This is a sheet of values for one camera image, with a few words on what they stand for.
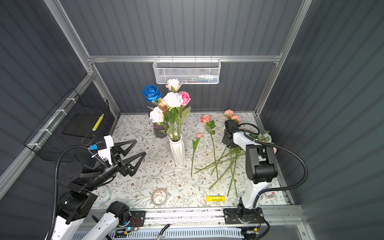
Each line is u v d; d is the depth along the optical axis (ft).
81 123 2.46
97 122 2.55
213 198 2.55
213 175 2.90
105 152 1.50
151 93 1.96
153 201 2.57
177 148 2.62
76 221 1.40
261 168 1.64
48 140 2.09
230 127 2.59
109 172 1.58
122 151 1.85
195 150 3.25
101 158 1.51
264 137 3.25
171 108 2.03
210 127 3.57
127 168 1.54
